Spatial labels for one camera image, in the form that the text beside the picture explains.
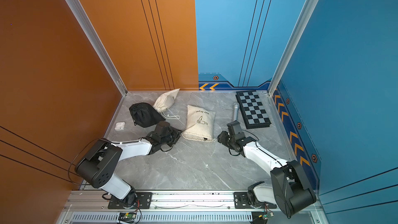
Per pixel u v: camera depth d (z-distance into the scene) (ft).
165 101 3.24
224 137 2.57
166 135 2.48
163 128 2.37
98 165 1.50
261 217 2.29
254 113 3.38
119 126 3.27
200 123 3.08
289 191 1.34
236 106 3.55
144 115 2.94
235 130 2.24
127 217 2.36
